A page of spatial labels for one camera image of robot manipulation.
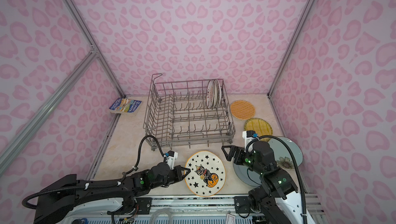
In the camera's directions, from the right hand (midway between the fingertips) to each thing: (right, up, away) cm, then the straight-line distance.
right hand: (228, 149), depth 69 cm
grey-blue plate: (+9, -16, +14) cm, 23 cm away
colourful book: (-66, +20, +43) cm, 81 cm away
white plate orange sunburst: (-6, +28, +42) cm, 50 cm away
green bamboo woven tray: (+27, +6, +32) cm, 42 cm away
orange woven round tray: (+17, +17, +42) cm, 48 cm away
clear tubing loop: (-26, -31, +3) cm, 40 cm away
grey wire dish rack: (-22, +15, +38) cm, 46 cm away
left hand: (-16, -12, +6) cm, 21 cm away
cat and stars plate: (-9, -15, +10) cm, 20 cm away
